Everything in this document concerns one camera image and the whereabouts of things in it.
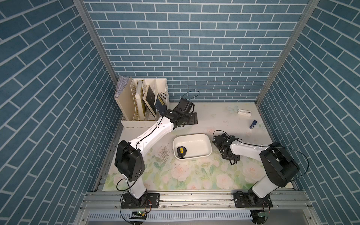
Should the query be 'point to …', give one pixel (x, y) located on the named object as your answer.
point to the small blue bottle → (254, 123)
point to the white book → (139, 98)
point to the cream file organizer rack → (127, 104)
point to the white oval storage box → (197, 145)
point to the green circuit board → (138, 215)
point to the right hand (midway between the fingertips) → (232, 156)
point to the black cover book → (149, 99)
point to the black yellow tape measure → (181, 151)
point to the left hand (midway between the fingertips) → (195, 119)
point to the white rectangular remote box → (242, 111)
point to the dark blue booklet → (160, 104)
